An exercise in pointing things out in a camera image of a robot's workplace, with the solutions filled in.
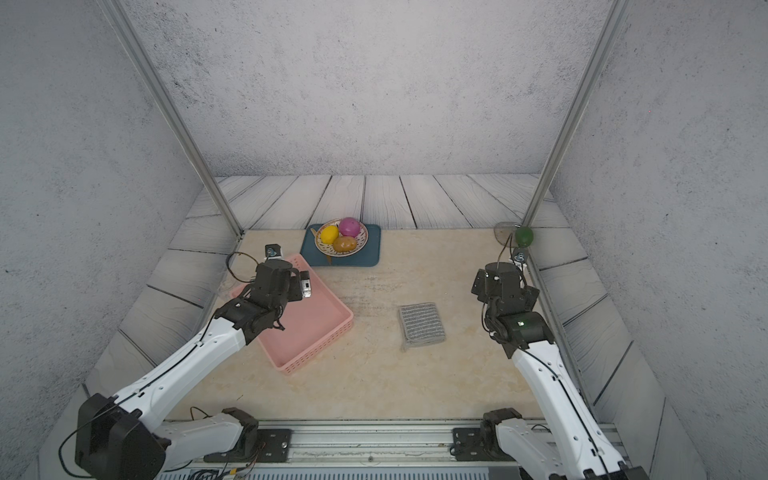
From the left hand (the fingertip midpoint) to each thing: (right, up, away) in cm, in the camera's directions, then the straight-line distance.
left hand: (294, 276), depth 82 cm
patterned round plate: (+2, +8, +33) cm, 34 cm away
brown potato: (+9, +10, +28) cm, 31 cm away
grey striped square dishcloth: (+35, -16, +11) cm, 40 cm away
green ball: (+77, +13, +33) cm, 84 cm away
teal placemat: (+18, +5, +30) cm, 35 cm away
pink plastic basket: (+3, -15, +7) cm, 17 cm away
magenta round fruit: (+10, +16, +33) cm, 38 cm away
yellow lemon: (+2, +13, +33) cm, 36 cm away
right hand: (+54, 0, -7) cm, 55 cm away
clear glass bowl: (+72, +14, +40) cm, 83 cm away
